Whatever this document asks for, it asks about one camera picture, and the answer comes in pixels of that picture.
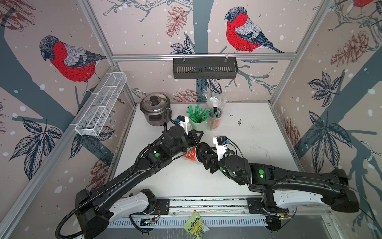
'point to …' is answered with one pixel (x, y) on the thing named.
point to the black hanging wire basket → (205, 67)
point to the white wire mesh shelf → (89, 124)
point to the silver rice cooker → (153, 106)
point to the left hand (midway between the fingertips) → (207, 131)
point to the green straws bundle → (197, 110)
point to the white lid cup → (215, 101)
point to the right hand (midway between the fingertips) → (203, 150)
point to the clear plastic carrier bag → (222, 102)
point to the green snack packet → (194, 226)
